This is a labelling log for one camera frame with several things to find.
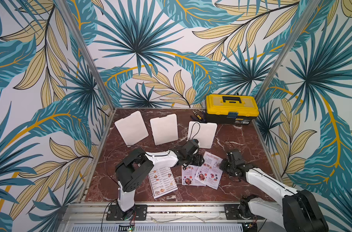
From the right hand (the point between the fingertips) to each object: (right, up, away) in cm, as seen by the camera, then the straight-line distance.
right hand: (221, 164), depth 89 cm
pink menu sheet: (-20, -6, -3) cm, 21 cm away
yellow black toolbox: (+13, +35, +11) cm, 39 cm away
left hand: (-13, +2, -3) cm, 13 cm away
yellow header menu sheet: (-36, -9, -5) cm, 37 cm away
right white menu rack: (-10, +19, 0) cm, 22 cm away
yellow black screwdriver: (-12, +32, +24) cm, 42 cm away
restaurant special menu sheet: (-8, -5, -2) cm, 10 cm away
